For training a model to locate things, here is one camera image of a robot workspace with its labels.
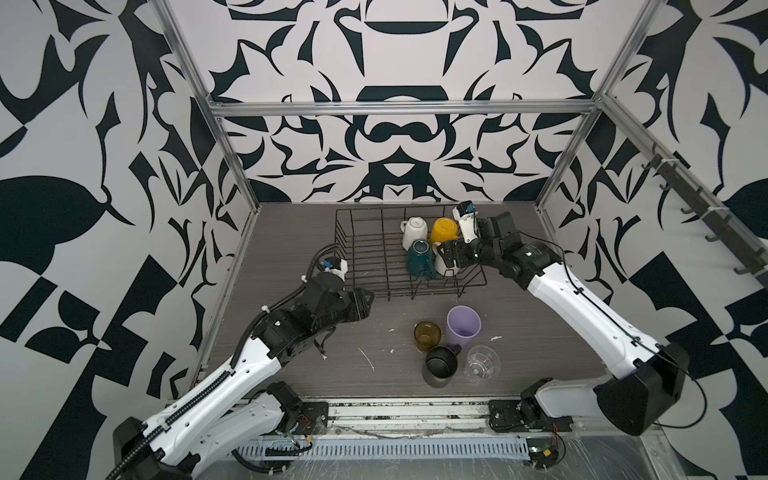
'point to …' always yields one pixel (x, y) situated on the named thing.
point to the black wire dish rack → (370, 241)
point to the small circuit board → (543, 451)
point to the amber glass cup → (427, 335)
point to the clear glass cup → (483, 364)
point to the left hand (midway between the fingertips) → (368, 291)
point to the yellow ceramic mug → (444, 229)
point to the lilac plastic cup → (463, 323)
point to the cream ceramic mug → (413, 228)
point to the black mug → (440, 365)
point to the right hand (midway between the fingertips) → (453, 241)
